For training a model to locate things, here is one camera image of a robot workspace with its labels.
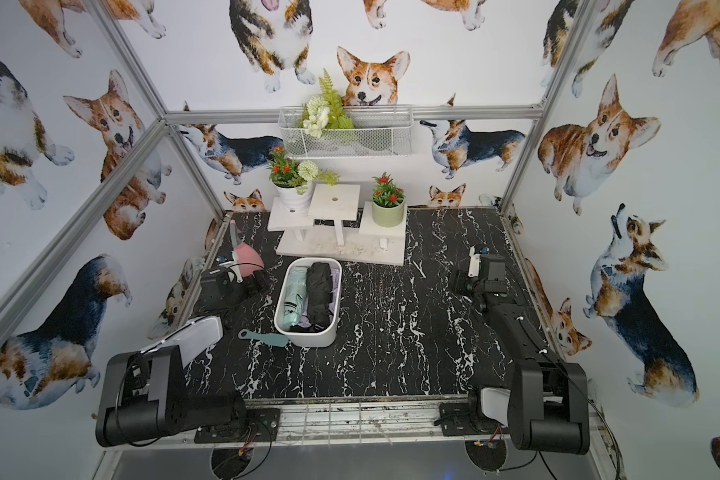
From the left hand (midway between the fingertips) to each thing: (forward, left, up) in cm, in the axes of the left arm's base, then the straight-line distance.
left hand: (251, 266), depth 91 cm
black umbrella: (-11, -22, +3) cm, 25 cm away
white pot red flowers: (+18, -14, +18) cm, 30 cm away
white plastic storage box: (-20, -17, -5) cm, 27 cm away
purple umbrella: (-11, -26, +1) cm, 28 cm away
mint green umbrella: (-12, -16, +2) cm, 20 cm away
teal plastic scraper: (-18, -6, -10) cm, 22 cm away
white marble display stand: (+25, -20, -11) cm, 34 cm away
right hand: (-4, -62, +2) cm, 63 cm away
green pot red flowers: (+11, -42, +16) cm, 46 cm away
